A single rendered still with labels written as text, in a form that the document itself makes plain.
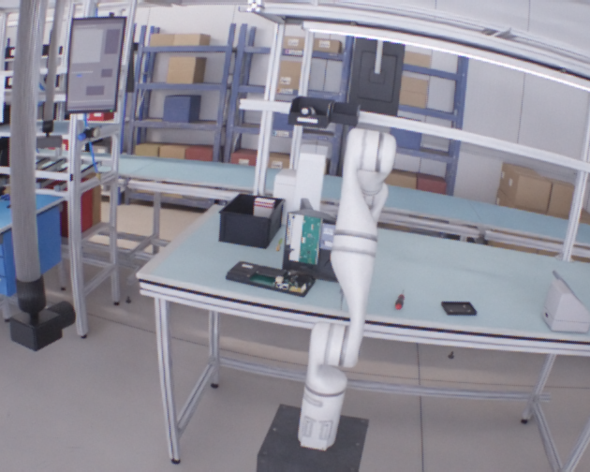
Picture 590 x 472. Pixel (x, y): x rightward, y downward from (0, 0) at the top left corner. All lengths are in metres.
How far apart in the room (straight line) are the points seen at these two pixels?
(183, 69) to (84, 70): 3.24
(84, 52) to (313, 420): 1.96
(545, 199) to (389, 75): 2.32
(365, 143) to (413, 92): 4.16
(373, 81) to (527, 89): 2.95
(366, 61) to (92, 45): 1.85
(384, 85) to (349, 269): 2.49
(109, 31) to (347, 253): 1.75
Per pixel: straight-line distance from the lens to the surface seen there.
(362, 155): 1.12
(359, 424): 1.35
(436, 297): 1.78
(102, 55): 2.49
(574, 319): 1.76
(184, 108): 5.67
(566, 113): 6.17
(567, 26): 6.26
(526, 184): 5.01
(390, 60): 3.44
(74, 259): 3.04
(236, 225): 1.99
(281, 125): 5.35
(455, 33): 1.90
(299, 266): 1.84
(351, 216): 1.09
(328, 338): 1.07
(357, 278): 1.07
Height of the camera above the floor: 1.69
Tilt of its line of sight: 19 degrees down
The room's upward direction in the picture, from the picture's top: 7 degrees clockwise
